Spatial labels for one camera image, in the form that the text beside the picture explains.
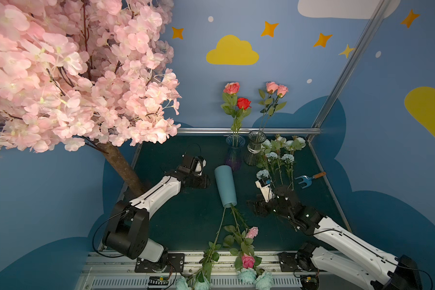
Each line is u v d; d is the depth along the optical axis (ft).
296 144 3.65
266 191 2.25
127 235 1.39
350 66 2.83
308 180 3.32
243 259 2.29
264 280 2.17
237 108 2.96
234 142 3.14
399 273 1.35
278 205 2.08
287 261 2.46
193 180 2.40
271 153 3.52
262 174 3.23
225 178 3.10
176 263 2.41
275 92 2.94
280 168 3.43
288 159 3.49
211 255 2.45
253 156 3.35
